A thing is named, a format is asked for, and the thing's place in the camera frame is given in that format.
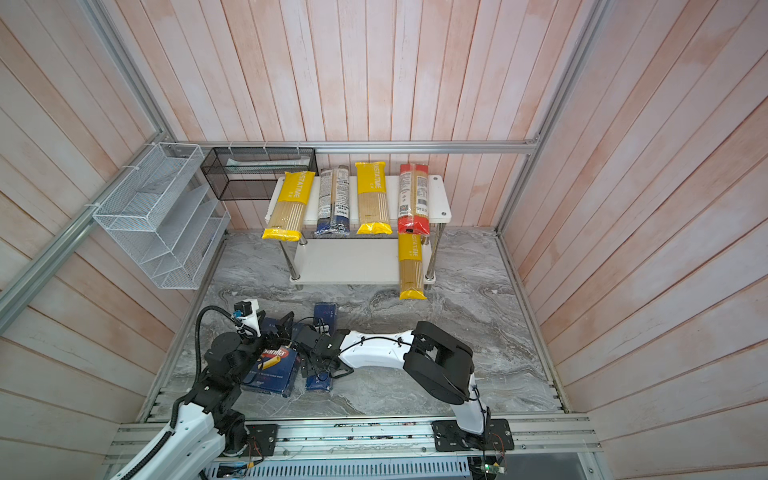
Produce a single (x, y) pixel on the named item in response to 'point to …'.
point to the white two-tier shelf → (363, 258)
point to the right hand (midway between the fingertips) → (316, 365)
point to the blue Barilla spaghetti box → (325, 317)
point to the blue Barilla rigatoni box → (274, 370)
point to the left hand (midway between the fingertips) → (280, 317)
